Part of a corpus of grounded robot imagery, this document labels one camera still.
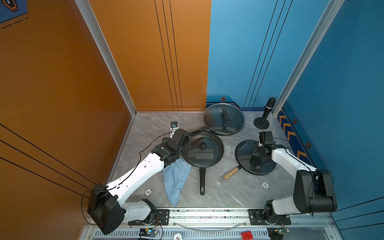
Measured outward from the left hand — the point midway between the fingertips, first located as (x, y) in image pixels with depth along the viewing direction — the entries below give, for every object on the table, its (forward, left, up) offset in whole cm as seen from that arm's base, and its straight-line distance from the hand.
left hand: (181, 136), depth 81 cm
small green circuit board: (-41, +14, -21) cm, 48 cm away
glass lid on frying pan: (+1, -13, -16) cm, 21 cm away
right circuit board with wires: (-40, -49, -19) cm, 66 cm away
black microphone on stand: (+23, -56, -14) cm, 62 cm away
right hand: (+1, -47, -15) cm, 49 cm away
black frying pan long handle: (-12, -12, -17) cm, 24 cm away
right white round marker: (-19, -47, -19) cm, 54 cm away
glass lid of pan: (-6, -45, -21) cm, 50 cm away
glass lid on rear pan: (+24, -27, -11) cm, 38 cm away
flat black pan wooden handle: (-14, -27, -17) cm, 35 cm away
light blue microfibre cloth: (-15, +3, -18) cm, 24 cm away
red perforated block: (-42, -32, -18) cm, 56 cm away
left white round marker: (-23, +18, -20) cm, 35 cm away
